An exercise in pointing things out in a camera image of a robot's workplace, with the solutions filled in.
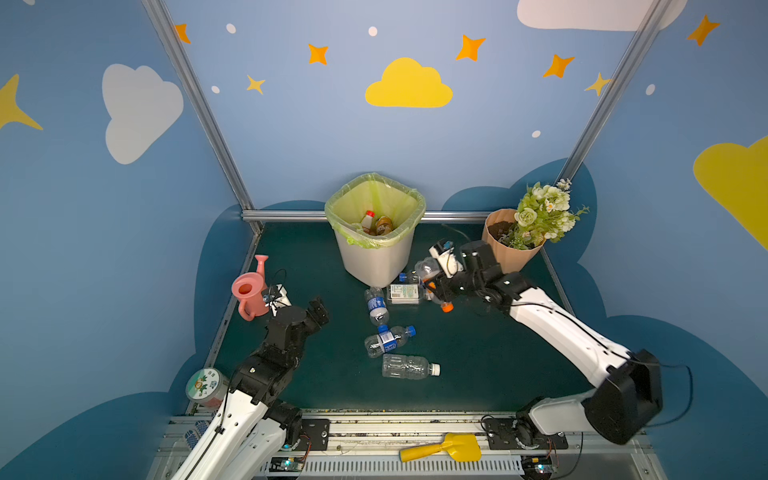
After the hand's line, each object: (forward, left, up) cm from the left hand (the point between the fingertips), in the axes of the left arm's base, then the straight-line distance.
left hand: (313, 304), depth 76 cm
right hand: (+9, -32, 0) cm, 34 cm away
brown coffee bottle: (+33, -18, -4) cm, 38 cm away
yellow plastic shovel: (-28, -38, -20) cm, 52 cm away
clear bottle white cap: (-11, -23, -14) cm, 29 cm away
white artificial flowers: (+28, -66, +7) cm, 72 cm away
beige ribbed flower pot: (+23, -60, -9) cm, 65 cm away
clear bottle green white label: (+15, -25, -17) cm, 34 cm away
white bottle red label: (+37, -12, -6) cm, 39 cm away
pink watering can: (+11, +23, -11) cm, 28 cm away
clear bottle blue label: (-3, -17, -18) cm, 25 cm away
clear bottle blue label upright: (+8, -16, -16) cm, 24 cm away
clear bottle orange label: (+10, -29, +4) cm, 31 cm away
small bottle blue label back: (+21, -28, -17) cm, 39 cm away
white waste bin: (+18, -16, -6) cm, 24 cm away
